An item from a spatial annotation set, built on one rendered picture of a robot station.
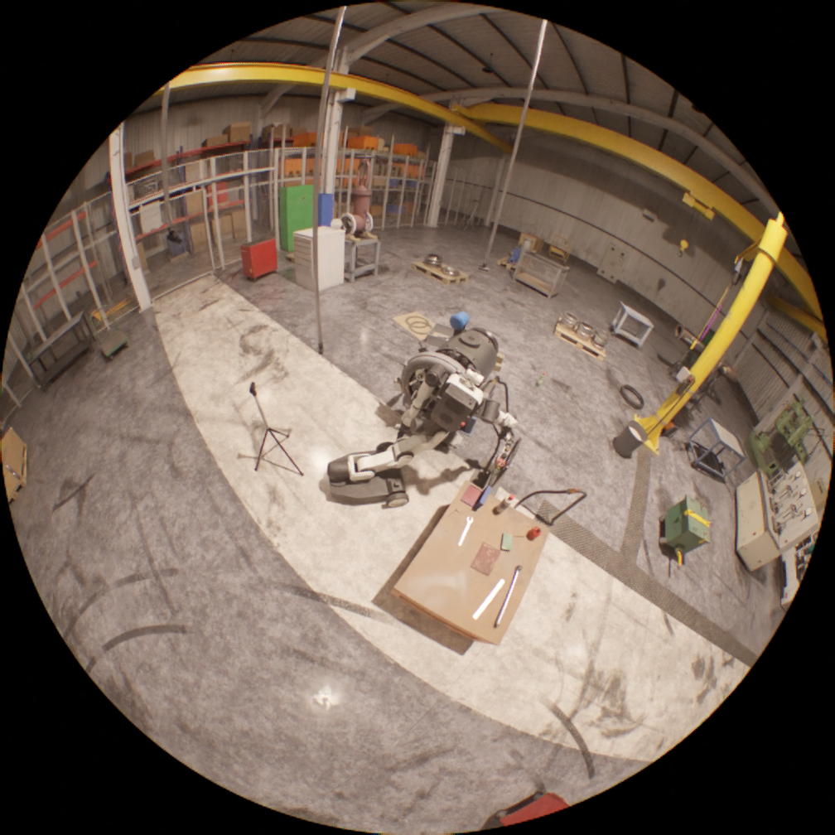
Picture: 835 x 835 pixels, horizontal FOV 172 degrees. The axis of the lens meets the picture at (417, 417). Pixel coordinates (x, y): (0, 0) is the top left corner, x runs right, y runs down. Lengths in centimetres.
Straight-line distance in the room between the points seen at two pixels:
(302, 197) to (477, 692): 992
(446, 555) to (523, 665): 130
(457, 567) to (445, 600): 24
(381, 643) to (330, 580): 64
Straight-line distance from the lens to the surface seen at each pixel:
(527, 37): 1057
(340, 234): 570
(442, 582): 189
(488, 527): 208
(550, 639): 276
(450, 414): 175
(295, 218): 879
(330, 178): 974
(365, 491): 235
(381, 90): 1089
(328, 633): 233
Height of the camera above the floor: 230
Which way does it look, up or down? 49 degrees down
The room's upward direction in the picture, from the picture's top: 13 degrees clockwise
